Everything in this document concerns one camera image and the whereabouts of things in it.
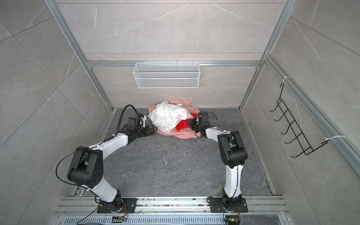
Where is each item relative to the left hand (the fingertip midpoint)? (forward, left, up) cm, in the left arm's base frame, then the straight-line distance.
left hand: (152, 126), depth 93 cm
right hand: (+6, -24, -3) cm, 25 cm away
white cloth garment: (+11, -9, -1) cm, 14 cm away
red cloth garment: (+4, -22, -4) cm, 23 cm away
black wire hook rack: (-24, -75, +21) cm, 82 cm away
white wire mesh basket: (+33, -10, +18) cm, 39 cm away
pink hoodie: (-2, -24, -7) cm, 25 cm away
